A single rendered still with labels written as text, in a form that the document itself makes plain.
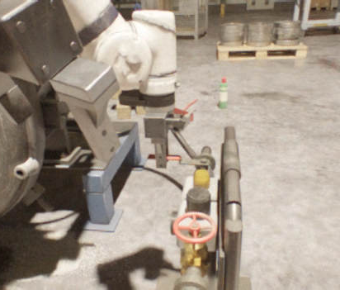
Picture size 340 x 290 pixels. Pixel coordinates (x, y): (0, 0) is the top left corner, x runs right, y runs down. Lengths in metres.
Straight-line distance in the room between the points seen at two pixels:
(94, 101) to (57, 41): 0.05
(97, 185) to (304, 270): 0.79
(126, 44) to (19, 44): 0.25
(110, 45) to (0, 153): 0.48
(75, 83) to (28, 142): 0.62
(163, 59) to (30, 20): 0.44
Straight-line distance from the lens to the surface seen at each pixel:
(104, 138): 0.29
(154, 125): 0.66
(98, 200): 1.25
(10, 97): 0.38
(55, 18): 0.24
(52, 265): 1.24
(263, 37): 4.71
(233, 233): 0.45
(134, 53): 0.46
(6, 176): 0.88
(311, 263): 1.22
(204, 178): 0.66
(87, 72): 0.24
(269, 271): 1.16
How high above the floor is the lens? 0.84
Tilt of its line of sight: 26 degrees down
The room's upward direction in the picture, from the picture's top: 3 degrees counter-clockwise
